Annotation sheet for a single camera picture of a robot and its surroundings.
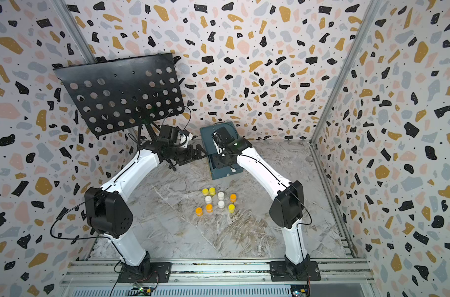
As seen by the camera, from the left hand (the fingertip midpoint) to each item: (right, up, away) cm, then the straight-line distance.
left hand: (203, 155), depth 85 cm
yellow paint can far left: (-1, -18, +11) cm, 21 cm away
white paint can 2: (+7, -20, +9) cm, 24 cm away
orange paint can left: (-2, -27, +4) cm, 27 cm away
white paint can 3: (+8, -24, +6) cm, 26 cm away
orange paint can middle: (+2, -26, +5) cm, 26 cm away
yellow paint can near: (+13, -26, +5) cm, 30 cm away
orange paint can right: (+14, -22, +9) cm, 27 cm away
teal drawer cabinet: (+2, +5, +6) cm, 8 cm away
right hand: (+7, -3, 0) cm, 8 cm away
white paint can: (+1, -22, +7) cm, 23 cm away
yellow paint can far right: (+3, -18, +11) cm, 21 cm away
